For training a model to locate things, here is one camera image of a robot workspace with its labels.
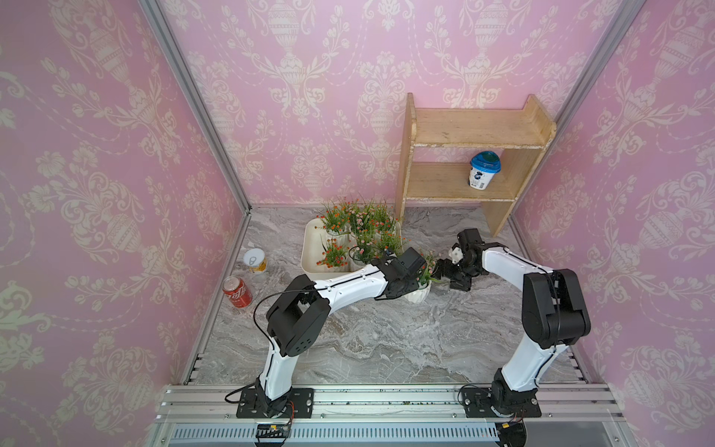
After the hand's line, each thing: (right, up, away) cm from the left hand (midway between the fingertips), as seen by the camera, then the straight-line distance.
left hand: (413, 287), depth 89 cm
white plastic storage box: (-36, +13, +20) cm, 43 cm away
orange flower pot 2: (-8, +15, +12) cm, 21 cm away
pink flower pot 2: (-16, +13, +3) cm, 20 cm away
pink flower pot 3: (+2, -2, 0) cm, 3 cm away
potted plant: (-9, +22, +8) cm, 25 cm away
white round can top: (-55, +9, +8) cm, 56 cm away
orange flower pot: (-26, +22, +8) cm, 35 cm away
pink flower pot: (-17, +20, +7) cm, 27 cm away
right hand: (+11, +2, +6) cm, 12 cm away
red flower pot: (-26, +11, +2) cm, 28 cm away
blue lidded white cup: (+24, +39, +3) cm, 46 cm away
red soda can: (-55, 0, -4) cm, 55 cm away
